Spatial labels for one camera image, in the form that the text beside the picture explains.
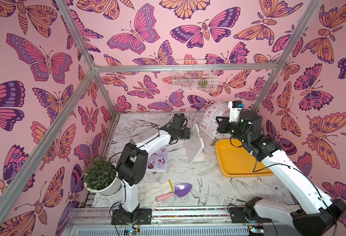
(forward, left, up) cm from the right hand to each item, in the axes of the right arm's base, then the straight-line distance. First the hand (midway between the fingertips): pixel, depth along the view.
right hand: (218, 116), depth 70 cm
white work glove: (-26, +36, -35) cm, 56 cm away
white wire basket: (+37, +9, -1) cm, 38 cm away
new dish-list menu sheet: (0, +3, -7) cm, 8 cm away
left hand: (+9, +13, -23) cm, 28 cm away
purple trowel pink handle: (-24, +17, -36) cm, 46 cm away
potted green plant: (-24, +55, -18) cm, 63 cm away
